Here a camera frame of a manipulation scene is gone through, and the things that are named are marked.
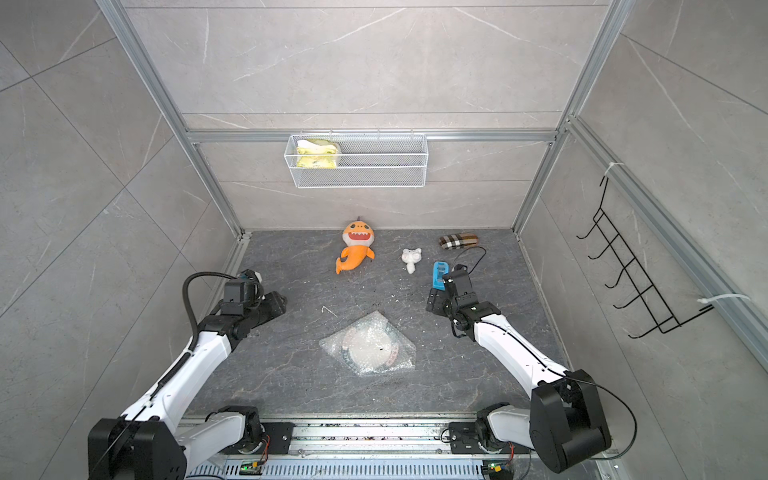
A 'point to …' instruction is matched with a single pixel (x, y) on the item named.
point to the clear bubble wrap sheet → (407, 352)
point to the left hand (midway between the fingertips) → (285, 296)
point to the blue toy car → (440, 268)
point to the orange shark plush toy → (357, 236)
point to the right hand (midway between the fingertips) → (442, 299)
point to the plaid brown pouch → (458, 241)
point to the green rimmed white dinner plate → (370, 348)
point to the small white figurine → (410, 257)
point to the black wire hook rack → (631, 268)
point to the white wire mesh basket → (367, 161)
